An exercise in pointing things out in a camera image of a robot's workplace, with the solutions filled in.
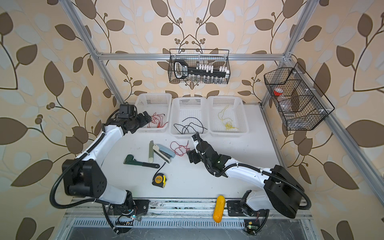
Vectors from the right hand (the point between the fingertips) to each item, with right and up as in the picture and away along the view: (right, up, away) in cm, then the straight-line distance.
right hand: (193, 149), depth 83 cm
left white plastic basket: (-30, +28, +36) cm, 55 cm away
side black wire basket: (+54, +24, -10) cm, 60 cm away
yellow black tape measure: (-18, -16, -2) cm, 25 cm away
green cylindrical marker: (-27, -6, +9) cm, 29 cm away
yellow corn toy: (+13, -27, -12) cm, 32 cm away
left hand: (-27, +17, +4) cm, 33 cm away
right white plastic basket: (+25, +19, +30) cm, 43 cm away
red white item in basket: (+47, +32, -2) cm, 57 cm away
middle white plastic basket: (-4, +20, +32) cm, 38 cm away
